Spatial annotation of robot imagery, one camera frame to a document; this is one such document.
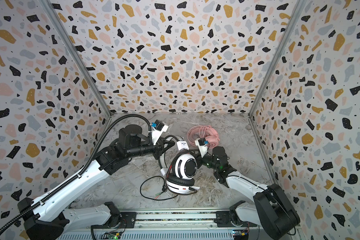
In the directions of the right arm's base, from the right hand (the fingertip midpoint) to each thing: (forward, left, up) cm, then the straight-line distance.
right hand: (185, 151), depth 78 cm
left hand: (-5, +4, +16) cm, 18 cm away
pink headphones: (+15, -17, -9) cm, 25 cm away
